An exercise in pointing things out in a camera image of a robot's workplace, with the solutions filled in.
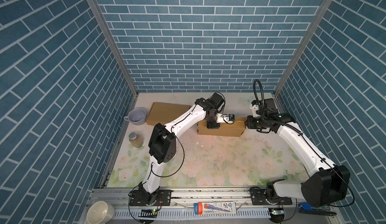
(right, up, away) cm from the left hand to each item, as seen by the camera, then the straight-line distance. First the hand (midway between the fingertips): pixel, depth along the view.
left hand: (216, 123), depth 88 cm
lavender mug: (-54, +3, +14) cm, 56 cm away
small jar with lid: (-47, -9, -3) cm, 48 cm away
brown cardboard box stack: (+10, -3, -5) cm, 11 cm away
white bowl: (-55, -38, -21) cm, 70 cm away
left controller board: (-35, -42, -16) cm, 57 cm away
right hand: (+15, +2, -6) cm, 16 cm away
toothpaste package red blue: (+1, -38, -17) cm, 42 cm away
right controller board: (+28, -44, -14) cm, 54 cm away
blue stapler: (+41, -38, -17) cm, 59 cm away
